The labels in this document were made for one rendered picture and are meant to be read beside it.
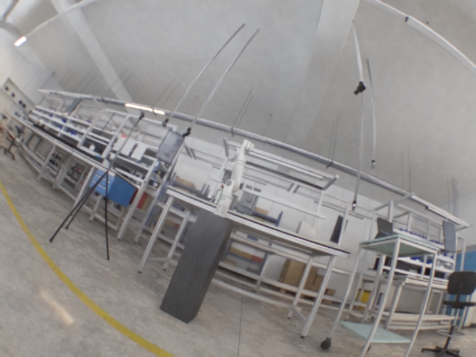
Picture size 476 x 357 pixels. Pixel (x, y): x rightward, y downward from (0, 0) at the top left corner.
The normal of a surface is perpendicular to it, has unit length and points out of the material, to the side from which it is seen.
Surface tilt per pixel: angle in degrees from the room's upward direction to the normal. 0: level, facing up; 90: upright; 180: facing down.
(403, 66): 180
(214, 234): 90
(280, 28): 180
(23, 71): 90
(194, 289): 90
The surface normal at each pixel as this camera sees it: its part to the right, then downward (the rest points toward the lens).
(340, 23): -0.36, 0.87
